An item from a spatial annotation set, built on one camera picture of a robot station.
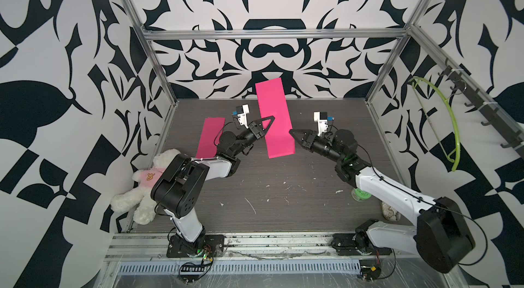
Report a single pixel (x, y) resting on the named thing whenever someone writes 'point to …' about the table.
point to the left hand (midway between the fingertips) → (272, 114)
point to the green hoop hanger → (456, 158)
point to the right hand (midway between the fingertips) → (289, 131)
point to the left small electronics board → (194, 270)
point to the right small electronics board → (370, 269)
